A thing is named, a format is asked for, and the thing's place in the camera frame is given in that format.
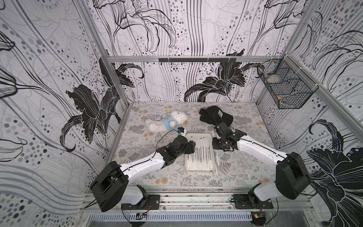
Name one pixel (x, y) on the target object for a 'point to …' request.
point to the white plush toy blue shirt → (170, 121)
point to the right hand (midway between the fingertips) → (214, 143)
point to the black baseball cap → (214, 115)
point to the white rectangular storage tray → (192, 161)
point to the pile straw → (216, 170)
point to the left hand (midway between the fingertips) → (191, 146)
